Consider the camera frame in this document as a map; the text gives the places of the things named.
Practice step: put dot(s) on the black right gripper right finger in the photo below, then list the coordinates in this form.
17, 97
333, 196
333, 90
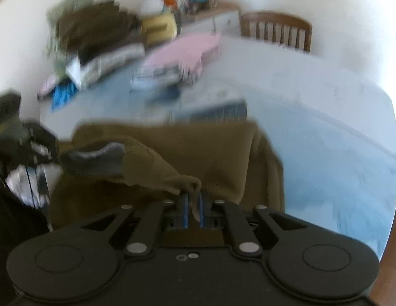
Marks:
219, 214

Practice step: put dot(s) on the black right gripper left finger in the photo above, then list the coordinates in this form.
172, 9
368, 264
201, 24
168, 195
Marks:
154, 220

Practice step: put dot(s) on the olive green garment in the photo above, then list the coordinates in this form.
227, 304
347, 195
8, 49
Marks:
106, 165

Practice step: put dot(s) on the stack of folded clothes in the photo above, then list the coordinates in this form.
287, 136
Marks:
84, 29

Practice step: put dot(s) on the blue gloves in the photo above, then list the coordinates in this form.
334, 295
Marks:
63, 94

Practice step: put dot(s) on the light blue patterned mat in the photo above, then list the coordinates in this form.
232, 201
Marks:
335, 135

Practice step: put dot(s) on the black white striped garment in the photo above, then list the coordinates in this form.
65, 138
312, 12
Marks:
151, 77

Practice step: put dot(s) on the pink folded garment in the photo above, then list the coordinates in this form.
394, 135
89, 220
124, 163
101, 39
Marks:
187, 52

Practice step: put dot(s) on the yellow tissue box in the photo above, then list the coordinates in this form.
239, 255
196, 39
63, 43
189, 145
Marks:
159, 29

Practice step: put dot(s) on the brown wooden chair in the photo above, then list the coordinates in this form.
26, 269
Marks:
277, 28

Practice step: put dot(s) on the white sideboard with clutter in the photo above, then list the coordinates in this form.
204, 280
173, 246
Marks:
198, 15

